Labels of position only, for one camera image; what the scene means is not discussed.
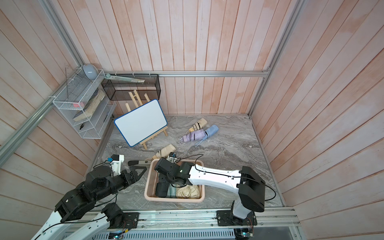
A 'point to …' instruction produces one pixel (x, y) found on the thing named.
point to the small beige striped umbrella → (199, 125)
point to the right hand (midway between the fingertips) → (161, 177)
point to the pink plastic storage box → (150, 184)
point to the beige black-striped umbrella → (165, 152)
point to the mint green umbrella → (171, 191)
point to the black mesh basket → (150, 89)
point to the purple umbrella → (193, 136)
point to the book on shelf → (93, 103)
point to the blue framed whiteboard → (138, 124)
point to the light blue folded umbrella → (209, 132)
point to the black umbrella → (162, 188)
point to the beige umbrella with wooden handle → (188, 191)
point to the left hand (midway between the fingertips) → (142, 174)
